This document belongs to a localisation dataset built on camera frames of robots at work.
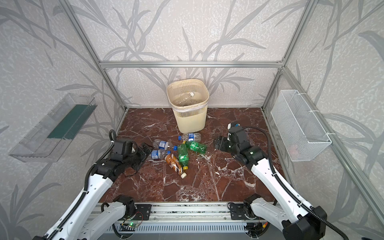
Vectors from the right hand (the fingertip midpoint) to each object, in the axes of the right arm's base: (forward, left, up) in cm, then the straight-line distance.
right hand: (219, 137), depth 77 cm
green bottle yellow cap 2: (-2, +20, -16) cm, 26 cm away
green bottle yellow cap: (+4, +13, -17) cm, 22 cm away
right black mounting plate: (-31, -9, -21) cm, 38 cm away
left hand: (-5, +34, -3) cm, 35 cm away
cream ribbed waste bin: (+17, +16, -5) cm, 23 cm away
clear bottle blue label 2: (0, +36, -18) cm, 40 cm away
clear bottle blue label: (+5, +33, -16) cm, 37 cm away
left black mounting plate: (-31, +38, -20) cm, 53 cm away
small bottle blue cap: (+11, +17, -18) cm, 27 cm away
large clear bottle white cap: (+33, +22, -3) cm, 39 cm away
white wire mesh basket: (-9, -34, +13) cm, 37 cm away
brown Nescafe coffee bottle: (-6, +26, -16) cm, 31 cm away
